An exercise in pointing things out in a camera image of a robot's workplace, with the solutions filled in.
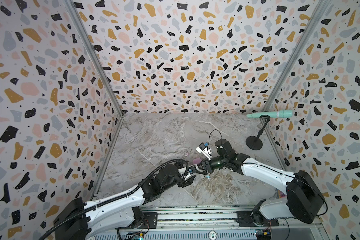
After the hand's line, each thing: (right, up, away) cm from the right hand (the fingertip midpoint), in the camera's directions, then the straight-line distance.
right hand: (195, 168), depth 75 cm
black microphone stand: (+42, +9, +29) cm, 52 cm away
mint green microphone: (+47, +28, +3) cm, 55 cm away
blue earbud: (+8, -9, +13) cm, 18 cm away
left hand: (-1, +1, 0) cm, 2 cm away
